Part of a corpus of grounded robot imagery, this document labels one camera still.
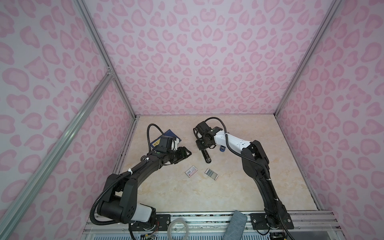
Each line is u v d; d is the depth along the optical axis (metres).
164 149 0.69
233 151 0.62
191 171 0.90
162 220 0.74
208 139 0.74
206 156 0.95
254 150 0.59
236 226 0.70
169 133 1.08
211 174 0.90
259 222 0.73
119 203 0.42
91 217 0.38
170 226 0.69
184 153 0.79
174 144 0.83
